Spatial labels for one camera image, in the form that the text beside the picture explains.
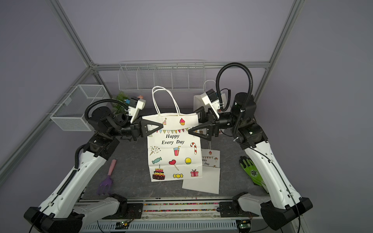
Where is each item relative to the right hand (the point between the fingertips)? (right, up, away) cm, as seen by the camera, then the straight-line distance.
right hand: (187, 125), depth 50 cm
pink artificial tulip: (-30, +17, +39) cm, 52 cm away
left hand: (-9, -1, +3) cm, 10 cm away
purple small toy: (-47, -36, +31) cm, 66 cm away
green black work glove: (+36, -26, +37) cm, 58 cm away
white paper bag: (+6, +13, +41) cm, 43 cm away
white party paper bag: (+12, -34, +33) cm, 49 cm away
